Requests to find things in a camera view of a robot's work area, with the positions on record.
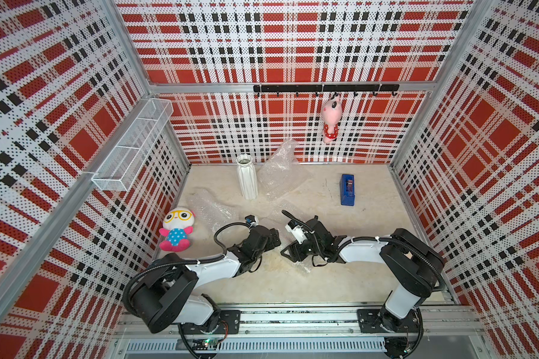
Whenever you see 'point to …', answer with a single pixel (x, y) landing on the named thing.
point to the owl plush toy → (177, 224)
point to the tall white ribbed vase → (248, 176)
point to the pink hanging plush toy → (331, 111)
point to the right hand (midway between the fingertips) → (290, 249)
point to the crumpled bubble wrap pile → (281, 174)
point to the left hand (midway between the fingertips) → (273, 234)
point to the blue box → (347, 190)
